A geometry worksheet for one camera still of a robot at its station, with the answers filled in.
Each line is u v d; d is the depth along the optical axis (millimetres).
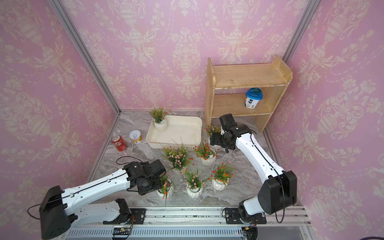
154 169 612
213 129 897
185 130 1089
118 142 919
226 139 623
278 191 403
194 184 703
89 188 453
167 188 760
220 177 743
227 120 634
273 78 779
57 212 391
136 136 994
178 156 793
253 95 870
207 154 835
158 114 1005
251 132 551
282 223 396
